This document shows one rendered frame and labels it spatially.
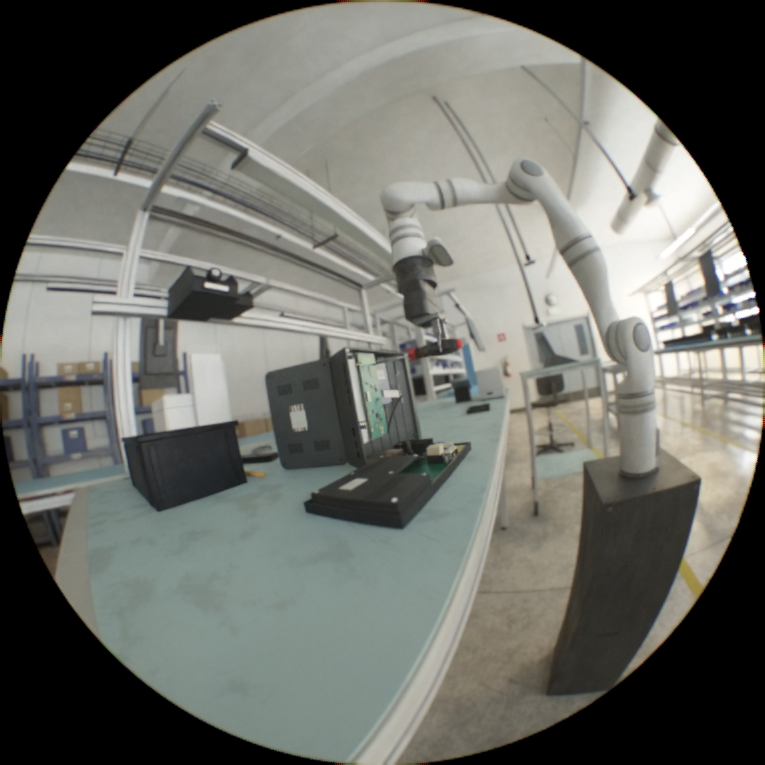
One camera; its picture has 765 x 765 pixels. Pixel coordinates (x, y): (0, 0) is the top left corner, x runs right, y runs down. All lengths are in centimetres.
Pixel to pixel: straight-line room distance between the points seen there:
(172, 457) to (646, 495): 82
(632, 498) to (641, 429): 14
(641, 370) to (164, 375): 244
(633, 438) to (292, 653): 62
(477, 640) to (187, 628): 125
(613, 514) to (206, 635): 59
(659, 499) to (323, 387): 70
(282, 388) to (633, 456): 74
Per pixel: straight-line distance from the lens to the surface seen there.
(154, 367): 219
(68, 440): 388
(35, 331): 469
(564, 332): 726
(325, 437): 52
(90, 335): 457
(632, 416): 62
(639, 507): 60
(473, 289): 736
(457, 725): 118
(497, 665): 129
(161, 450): 47
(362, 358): 49
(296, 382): 54
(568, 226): 62
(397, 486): 28
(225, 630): 19
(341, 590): 20
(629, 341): 59
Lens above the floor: 112
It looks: 2 degrees up
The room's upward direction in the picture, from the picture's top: 10 degrees counter-clockwise
